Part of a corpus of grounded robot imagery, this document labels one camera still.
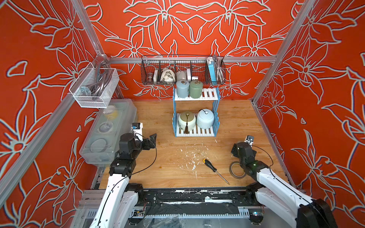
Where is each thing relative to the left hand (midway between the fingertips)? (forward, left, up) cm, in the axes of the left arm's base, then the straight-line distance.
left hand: (147, 133), depth 76 cm
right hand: (+3, -54, -13) cm, 56 cm away
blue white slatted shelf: (+26, -33, +7) cm, 43 cm away
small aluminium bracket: (+43, -25, +7) cm, 50 cm away
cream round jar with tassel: (+16, -21, -8) cm, 28 cm away
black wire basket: (+46, -16, +12) cm, 50 cm away
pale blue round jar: (+20, -34, -9) cm, 40 cm away
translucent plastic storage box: (-4, +26, -5) cm, 27 cm away
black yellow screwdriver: (-6, -34, -19) cm, 39 cm away
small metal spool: (+37, +5, +11) cm, 39 cm away
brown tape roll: (-13, -49, -20) cm, 55 cm away
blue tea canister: (+23, -18, +14) cm, 32 cm away
